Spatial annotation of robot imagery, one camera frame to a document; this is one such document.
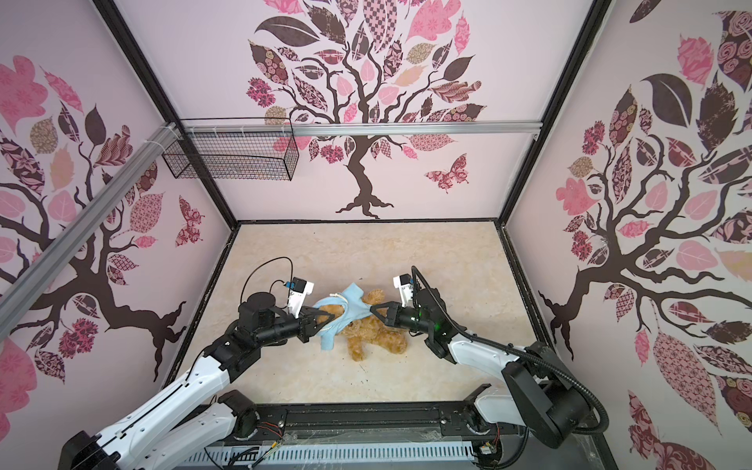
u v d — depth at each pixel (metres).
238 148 0.95
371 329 0.81
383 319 0.78
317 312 0.71
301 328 0.66
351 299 0.75
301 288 0.67
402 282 0.77
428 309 0.64
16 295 0.50
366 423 0.75
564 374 0.45
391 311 0.73
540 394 0.42
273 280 0.87
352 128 0.92
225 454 0.70
